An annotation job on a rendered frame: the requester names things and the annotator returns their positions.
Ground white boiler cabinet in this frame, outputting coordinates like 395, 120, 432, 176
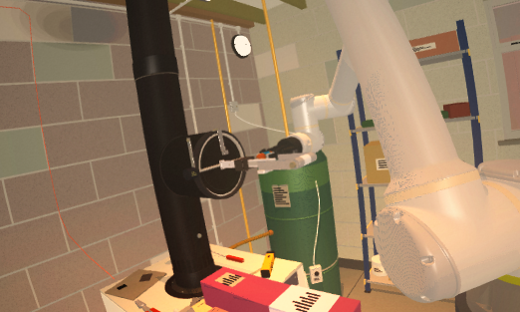
100, 242, 306, 312

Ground black flue pipe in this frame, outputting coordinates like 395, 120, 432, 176
123, 0, 223, 300

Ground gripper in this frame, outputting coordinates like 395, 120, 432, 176
276, 136, 304, 156

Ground red and white box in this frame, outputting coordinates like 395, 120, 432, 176
199, 265, 363, 312

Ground red-handled pliers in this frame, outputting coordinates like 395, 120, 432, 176
134, 298, 162, 312

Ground green tank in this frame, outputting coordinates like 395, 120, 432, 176
258, 149, 343, 296

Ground white cable with switch box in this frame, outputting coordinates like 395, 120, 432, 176
309, 179, 325, 284

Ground yellow hand tool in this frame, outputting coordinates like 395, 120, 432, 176
259, 250, 276, 279

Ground yellow pipe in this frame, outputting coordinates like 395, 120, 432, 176
259, 0, 291, 139
209, 18, 254, 253

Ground round white gauge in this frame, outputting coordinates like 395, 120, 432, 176
230, 33, 253, 60

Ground red-handled screwdriver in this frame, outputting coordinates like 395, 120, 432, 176
210, 249, 246, 264

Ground black round flap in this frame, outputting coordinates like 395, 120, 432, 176
197, 132, 247, 199

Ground black stabiliser body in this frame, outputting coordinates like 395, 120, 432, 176
158, 130, 248, 200

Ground blue shelf unit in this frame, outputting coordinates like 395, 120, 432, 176
336, 19, 485, 294

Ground thin red wire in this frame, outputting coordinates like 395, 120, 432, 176
0, 4, 117, 280

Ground white tank label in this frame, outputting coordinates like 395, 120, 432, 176
271, 183, 292, 209

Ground cardboard box with label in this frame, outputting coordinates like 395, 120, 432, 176
363, 140, 391, 185

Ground brown flat box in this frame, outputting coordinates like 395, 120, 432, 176
408, 29, 461, 61

